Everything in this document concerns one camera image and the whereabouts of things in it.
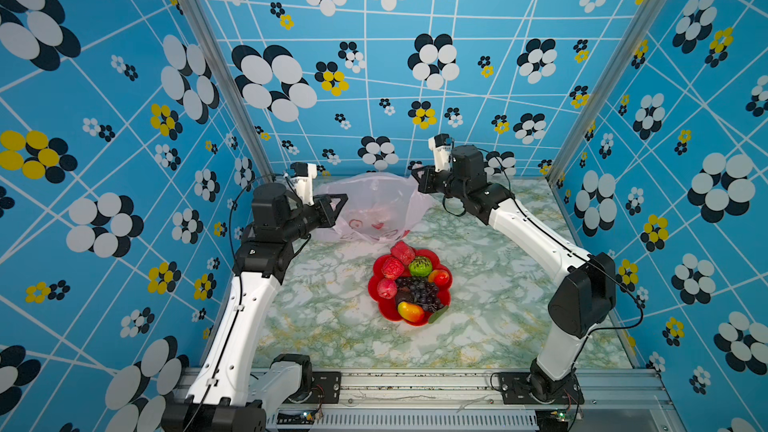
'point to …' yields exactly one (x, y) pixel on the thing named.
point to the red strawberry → (392, 267)
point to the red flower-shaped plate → (388, 308)
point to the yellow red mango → (411, 312)
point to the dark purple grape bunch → (423, 292)
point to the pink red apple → (386, 288)
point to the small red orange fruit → (438, 277)
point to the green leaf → (435, 315)
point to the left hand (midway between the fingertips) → (346, 196)
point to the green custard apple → (420, 266)
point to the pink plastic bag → (380, 207)
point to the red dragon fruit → (403, 252)
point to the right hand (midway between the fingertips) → (412, 169)
